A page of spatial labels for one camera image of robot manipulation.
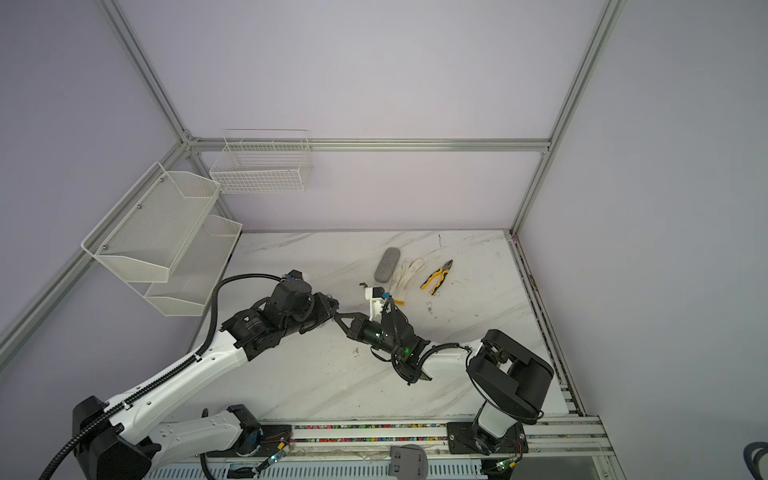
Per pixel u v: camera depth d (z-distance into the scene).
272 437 0.72
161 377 0.43
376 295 0.75
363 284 1.04
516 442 0.72
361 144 0.92
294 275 0.70
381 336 0.69
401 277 1.04
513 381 0.45
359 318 0.72
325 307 0.66
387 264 1.07
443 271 1.07
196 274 0.93
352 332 0.69
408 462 0.70
